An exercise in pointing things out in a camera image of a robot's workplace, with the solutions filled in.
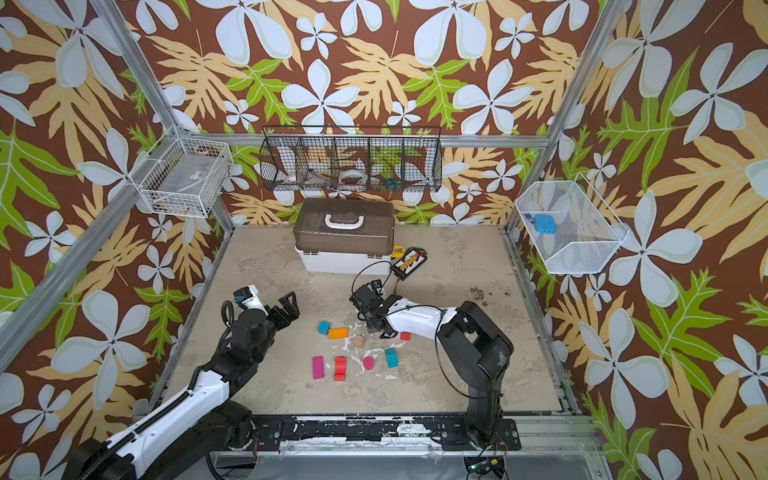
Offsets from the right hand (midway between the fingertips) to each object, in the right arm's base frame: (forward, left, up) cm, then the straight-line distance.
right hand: (378, 318), depth 93 cm
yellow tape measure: (+26, -7, +2) cm, 27 cm away
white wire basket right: (+9, -55, +29) cm, 63 cm away
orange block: (-4, +13, -1) cm, 13 cm away
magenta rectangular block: (-15, +18, -3) cm, 23 cm away
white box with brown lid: (+17, +10, +20) cm, 28 cm away
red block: (-6, -8, 0) cm, 10 cm away
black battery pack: (+24, -13, 0) cm, 27 cm away
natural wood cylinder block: (-7, +6, 0) cm, 10 cm away
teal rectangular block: (-12, -4, -1) cm, 13 cm away
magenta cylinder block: (-14, +3, 0) cm, 14 cm away
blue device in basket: (+18, -49, +24) cm, 58 cm away
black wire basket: (+44, +8, +29) cm, 53 cm away
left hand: (0, +27, +14) cm, 30 cm away
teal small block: (-3, +17, 0) cm, 17 cm away
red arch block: (-15, +11, -2) cm, 19 cm away
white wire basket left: (+31, +56, +33) cm, 72 cm away
